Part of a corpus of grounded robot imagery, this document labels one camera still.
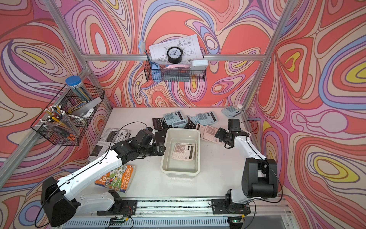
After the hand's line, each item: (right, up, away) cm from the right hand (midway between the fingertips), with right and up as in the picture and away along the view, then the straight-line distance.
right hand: (221, 139), depth 91 cm
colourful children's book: (-61, -21, -13) cm, 65 cm away
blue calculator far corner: (+15, +19, +24) cm, 34 cm away
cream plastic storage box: (-31, -18, -2) cm, 36 cm away
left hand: (-37, -4, -14) cm, 40 cm away
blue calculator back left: (-34, +15, +20) cm, 42 cm away
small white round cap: (+24, +25, +32) cm, 47 cm away
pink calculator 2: (-7, +4, +8) cm, 11 cm away
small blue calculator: (-27, +10, +14) cm, 32 cm away
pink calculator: (-25, -8, +1) cm, 26 cm away
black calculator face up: (-43, +9, +16) cm, 47 cm away
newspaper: (-78, 0, +7) cm, 78 cm away
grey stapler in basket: (-76, +18, -19) cm, 80 cm away
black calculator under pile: (-20, +9, +8) cm, 24 cm away
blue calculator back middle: (-6, +14, +20) cm, 25 cm away
